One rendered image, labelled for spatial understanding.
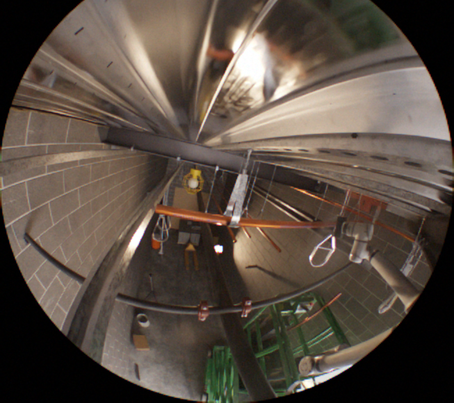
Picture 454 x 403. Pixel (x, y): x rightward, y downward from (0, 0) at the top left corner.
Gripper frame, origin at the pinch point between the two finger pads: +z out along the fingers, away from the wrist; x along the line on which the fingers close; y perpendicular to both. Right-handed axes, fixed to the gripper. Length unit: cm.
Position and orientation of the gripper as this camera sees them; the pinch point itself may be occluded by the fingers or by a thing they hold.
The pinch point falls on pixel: (327, 224)
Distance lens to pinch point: 103.1
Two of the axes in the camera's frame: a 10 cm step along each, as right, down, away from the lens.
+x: -1.8, 9.8, -1.3
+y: -9.4, -2.1, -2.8
